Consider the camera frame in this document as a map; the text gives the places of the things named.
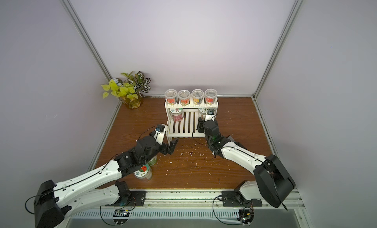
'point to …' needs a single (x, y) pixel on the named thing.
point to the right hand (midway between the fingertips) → (204, 115)
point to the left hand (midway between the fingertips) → (172, 136)
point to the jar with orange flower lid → (202, 112)
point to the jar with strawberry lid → (145, 174)
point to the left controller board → (121, 216)
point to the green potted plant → (129, 89)
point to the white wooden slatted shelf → (182, 120)
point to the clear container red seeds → (171, 96)
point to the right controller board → (246, 215)
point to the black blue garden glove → (223, 140)
